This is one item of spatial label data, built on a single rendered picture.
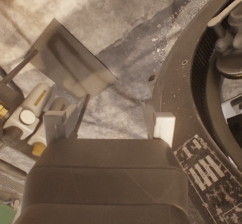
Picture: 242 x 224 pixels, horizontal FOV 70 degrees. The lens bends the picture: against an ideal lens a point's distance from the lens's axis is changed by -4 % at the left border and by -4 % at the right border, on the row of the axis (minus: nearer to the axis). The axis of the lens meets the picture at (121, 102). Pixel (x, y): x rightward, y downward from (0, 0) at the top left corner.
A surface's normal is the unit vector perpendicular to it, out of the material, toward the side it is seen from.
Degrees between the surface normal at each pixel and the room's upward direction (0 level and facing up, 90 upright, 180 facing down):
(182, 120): 90
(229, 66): 90
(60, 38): 0
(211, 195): 90
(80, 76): 0
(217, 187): 90
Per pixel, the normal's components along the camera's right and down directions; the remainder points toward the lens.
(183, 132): -0.67, -0.60
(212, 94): 0.12, -0.60
